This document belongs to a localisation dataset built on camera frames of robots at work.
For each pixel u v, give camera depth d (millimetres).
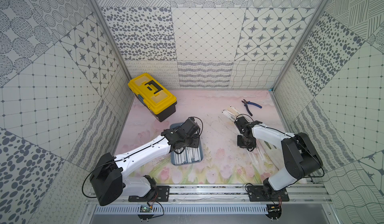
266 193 661
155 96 930
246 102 1111
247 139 748
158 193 735
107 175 396
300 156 457
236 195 762
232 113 1059
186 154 862
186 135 603
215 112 1084
